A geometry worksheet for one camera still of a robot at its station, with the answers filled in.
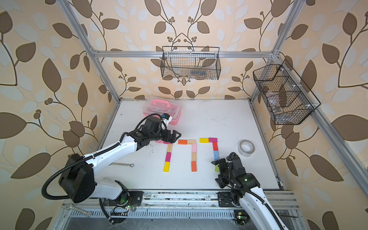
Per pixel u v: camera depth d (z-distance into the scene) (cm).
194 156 90
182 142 91
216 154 91
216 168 84
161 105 101
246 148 93
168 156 89
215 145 94
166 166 86
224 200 73
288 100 73
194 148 94
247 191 53
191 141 94
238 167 63
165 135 74
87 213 71
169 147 93
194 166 86
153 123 64
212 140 97
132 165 87
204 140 96
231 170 63
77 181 42
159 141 95
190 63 96
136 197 75
